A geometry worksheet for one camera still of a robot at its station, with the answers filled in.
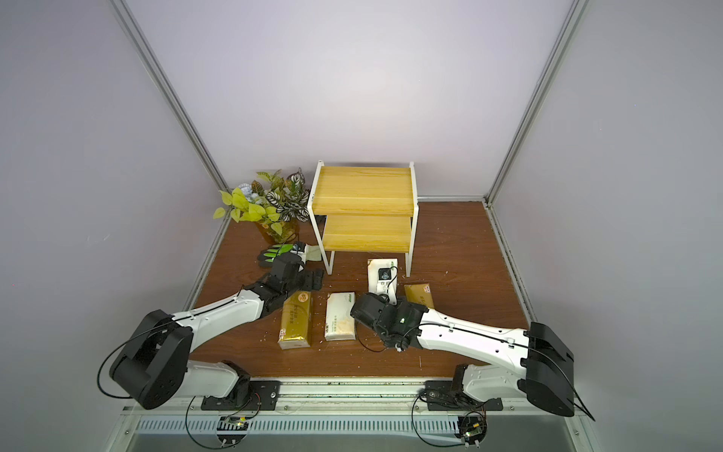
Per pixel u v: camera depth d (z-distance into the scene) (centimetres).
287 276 69
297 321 79
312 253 83
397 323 53
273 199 85
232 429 72
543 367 39
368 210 74
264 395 73
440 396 73
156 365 42
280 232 88
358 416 71
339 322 81
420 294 85
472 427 70
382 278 68
